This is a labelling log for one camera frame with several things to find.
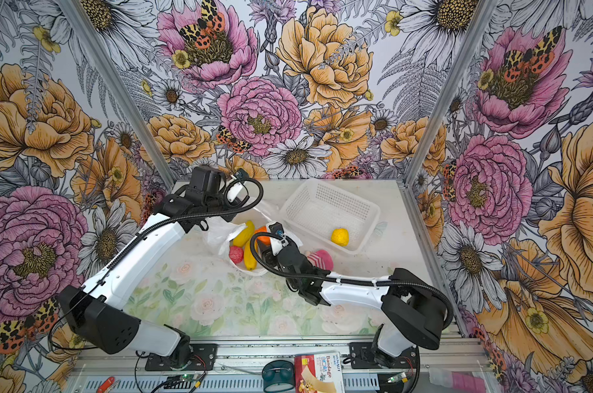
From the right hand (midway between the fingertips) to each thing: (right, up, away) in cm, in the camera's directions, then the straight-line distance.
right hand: (266, 243), depth 79 cm
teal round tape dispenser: (+5, -33, -14) cm, 36 cm away
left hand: (-11, +12, 0) cm, 16 cm away
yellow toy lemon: (+26, 0, +15) cm, 30 cm away
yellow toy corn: (-8, -9, +12) cm, 17 cm away
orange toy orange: (-1, +2, -3) cm, 3 cm away
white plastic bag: (-15, +3, -1) cm, 15 cm away
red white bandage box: (+16, -34, -10) cm, 39 cm away
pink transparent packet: (+57, -37, -10) cm, 69 cm away
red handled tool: (-44, -39, -9) cm, 59 cm away
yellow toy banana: (-5, +4, -9) cm, 11 cm away
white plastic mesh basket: (+25, +8, +29) cm, 39 cm away
